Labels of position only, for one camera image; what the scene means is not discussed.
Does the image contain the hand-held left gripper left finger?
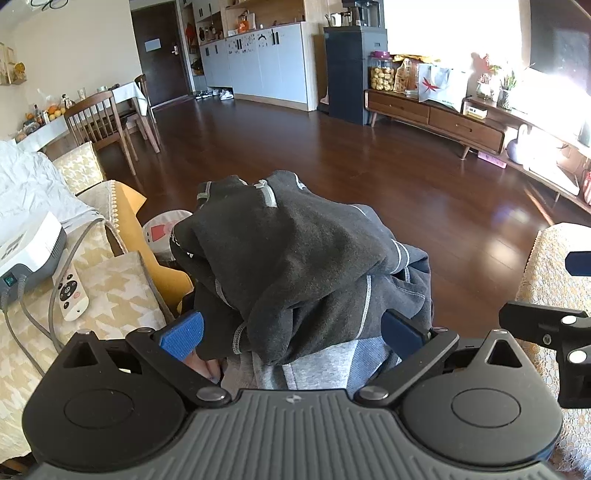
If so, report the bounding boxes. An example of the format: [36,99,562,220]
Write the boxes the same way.
[58,311,232,409]

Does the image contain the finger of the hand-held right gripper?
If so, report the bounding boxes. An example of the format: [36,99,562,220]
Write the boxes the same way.
[499,300,591,409]
[564,250,591,278]

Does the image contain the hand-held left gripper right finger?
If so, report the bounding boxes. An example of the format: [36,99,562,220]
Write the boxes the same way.
[353,309,527,409]

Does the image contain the black pants with grey stitching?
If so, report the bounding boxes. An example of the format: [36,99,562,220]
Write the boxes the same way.
[168,170,435,367]

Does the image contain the round table, lace cloth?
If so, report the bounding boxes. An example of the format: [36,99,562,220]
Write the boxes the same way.
[515,222,591,476]

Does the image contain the yellow houndstooth sofa cover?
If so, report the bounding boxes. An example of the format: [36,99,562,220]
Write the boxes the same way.
[0,180,169,467]

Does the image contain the white tray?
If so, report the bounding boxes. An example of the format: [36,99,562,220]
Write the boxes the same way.
[527,156,581,195]

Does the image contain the person's grey clothing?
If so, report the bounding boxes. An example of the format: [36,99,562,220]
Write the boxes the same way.
[222,336,393,392]

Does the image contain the round white pink pillow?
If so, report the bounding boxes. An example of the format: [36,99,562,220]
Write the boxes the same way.
[141,210,195,260]

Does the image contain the white remote control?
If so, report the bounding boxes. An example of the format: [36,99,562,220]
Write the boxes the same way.
[52,262,90,322]

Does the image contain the purple kettlebell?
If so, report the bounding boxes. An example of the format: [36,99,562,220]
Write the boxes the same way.
[505,124,533,165]

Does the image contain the white grey box appliance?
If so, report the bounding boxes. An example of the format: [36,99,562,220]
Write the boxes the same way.
[0,211,68,296]

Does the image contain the wooden TV stand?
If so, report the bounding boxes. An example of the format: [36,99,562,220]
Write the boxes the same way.
[365,88,591,205]

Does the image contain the plant in patterned pot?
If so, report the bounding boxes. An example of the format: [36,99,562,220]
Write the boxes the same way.
[499,71,518,112]

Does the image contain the yellow houndstooth cushion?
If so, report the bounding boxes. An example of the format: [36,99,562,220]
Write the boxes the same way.
[52,141,108,195]

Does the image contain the flowering plant in white pot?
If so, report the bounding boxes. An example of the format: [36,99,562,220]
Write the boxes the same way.
[471,53,502,101]

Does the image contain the white crumpled sheet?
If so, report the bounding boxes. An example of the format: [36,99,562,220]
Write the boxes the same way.
[0,140,100,234]

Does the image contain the wooden dining chair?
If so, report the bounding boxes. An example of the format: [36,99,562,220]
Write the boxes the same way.
[63,90,139,177]
[122,74,162,154]

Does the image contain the white shopping bag red print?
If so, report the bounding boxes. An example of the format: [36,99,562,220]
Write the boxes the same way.
[417,62,454,105]

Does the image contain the row of shoes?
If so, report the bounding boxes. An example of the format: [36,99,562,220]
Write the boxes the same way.
[194,87,236,102]

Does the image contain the dining table with white cloth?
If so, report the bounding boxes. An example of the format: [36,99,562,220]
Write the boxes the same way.
[16,83,151,155]

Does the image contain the clear snack bag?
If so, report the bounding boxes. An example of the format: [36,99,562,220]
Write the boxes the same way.
[394,58,419,94]

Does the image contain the snack jar with purple lid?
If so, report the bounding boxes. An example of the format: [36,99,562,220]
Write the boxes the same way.
[368,51,397,92]

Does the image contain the dark water dispenser cabinet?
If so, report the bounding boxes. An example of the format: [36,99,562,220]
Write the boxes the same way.
[322,25,389,126]

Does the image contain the dark wooden door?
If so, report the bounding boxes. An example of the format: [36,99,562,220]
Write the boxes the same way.
[130,0,193,110]

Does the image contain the black coffee maker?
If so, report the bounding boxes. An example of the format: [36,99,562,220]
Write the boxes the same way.
[342,0,382,27]

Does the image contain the grey appliance hose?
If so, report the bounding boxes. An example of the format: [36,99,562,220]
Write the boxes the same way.
[0,217,109,349]

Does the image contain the wall television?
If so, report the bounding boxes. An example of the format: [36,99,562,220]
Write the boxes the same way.
[529,0,591,99]

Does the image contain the grey white cabinet wall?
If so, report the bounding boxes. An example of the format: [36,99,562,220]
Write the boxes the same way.
[198,21,324,112]

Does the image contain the small wall shelf with ornaments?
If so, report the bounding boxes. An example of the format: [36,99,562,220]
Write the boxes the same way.
[0,41,27,87]

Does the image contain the wooden wall shelves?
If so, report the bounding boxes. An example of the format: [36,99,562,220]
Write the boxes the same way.
[178,0,306,49]

